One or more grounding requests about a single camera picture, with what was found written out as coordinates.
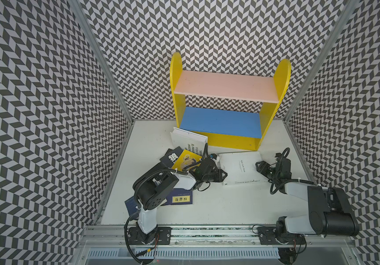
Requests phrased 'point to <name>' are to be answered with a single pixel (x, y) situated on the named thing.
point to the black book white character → (170, 157)
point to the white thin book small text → (241, 168)
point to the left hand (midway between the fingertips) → (226, 176)
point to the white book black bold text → (193, 142)
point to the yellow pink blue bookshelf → (227, 111)
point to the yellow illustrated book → (184, 159)
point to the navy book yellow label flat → (179, 196)
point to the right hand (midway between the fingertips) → (258, 168)
